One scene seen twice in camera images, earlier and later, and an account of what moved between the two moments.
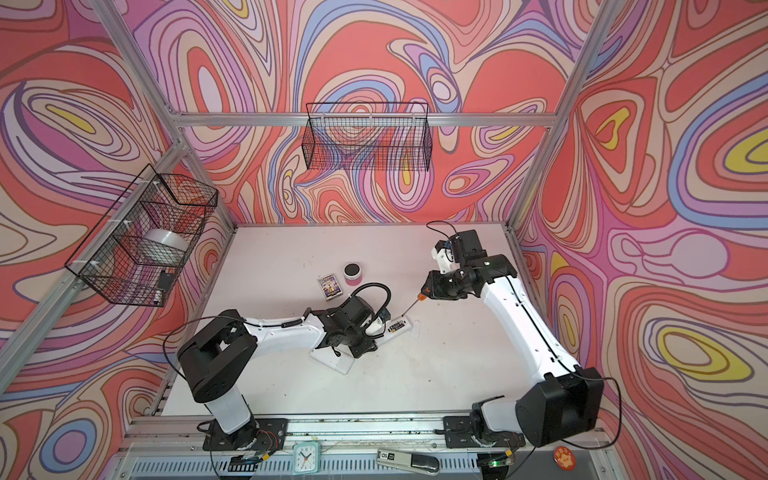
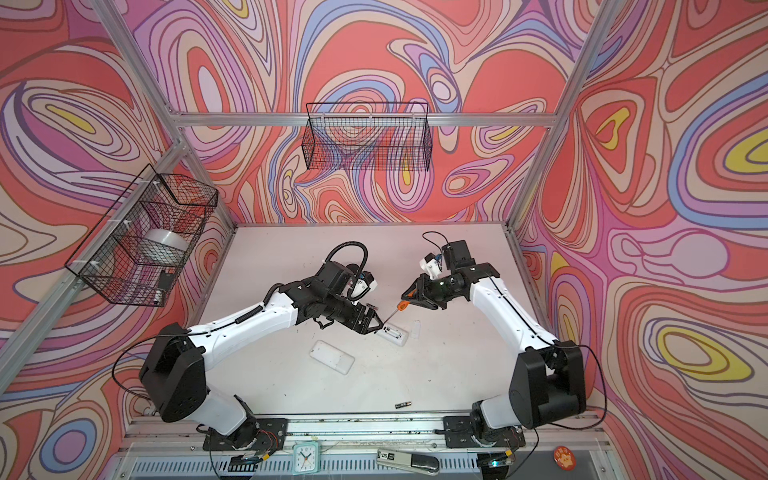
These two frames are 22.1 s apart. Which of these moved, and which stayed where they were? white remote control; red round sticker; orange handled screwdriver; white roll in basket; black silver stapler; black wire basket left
Moved: orange handled screwdriver; white remote control
Stayed: black wire basket left; red round sticker; black silver stapler; white roll in basket
